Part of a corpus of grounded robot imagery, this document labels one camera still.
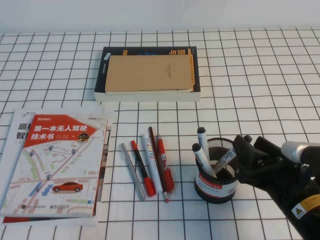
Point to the brown pencil with eraser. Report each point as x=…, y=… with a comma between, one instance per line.
x=159, y=165

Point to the white marker back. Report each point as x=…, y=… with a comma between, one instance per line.
x=203, y=141

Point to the thick black book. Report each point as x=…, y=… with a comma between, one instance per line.
x=101, y=95

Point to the black mesh pen holder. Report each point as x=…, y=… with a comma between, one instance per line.
x=221, y=188

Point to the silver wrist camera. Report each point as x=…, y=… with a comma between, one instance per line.
x=297, y=151

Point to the red black marker pen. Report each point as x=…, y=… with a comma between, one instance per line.
x=148, y=183

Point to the large white bottom book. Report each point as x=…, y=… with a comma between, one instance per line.
x=106, y=160

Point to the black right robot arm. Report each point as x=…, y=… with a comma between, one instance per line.
x=303, y=210

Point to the red gel pen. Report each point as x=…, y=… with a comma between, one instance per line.
x=167, y=171

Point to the orange self-driving car book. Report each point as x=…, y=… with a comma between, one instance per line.
x=57, y=165

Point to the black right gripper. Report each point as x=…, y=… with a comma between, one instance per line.
x=261, y=166

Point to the grey silver pen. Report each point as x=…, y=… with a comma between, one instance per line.
x=133, y=173

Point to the brown kraft notebook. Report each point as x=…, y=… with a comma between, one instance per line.
x=149, y=73

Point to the white book under orange book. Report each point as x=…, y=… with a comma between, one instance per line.
x=16, y=130

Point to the white paint marker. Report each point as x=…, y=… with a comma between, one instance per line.
x=150, y=157

